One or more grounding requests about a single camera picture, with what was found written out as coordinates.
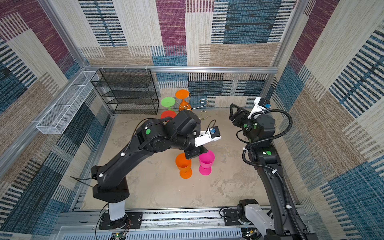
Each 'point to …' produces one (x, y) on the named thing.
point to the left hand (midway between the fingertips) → (206, 144)
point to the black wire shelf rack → (127, 91)
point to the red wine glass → (168, 113)
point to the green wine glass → (168, 102)
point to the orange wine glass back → (183, 94)
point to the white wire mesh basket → (57, 118)
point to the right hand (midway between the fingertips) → (234, 109)
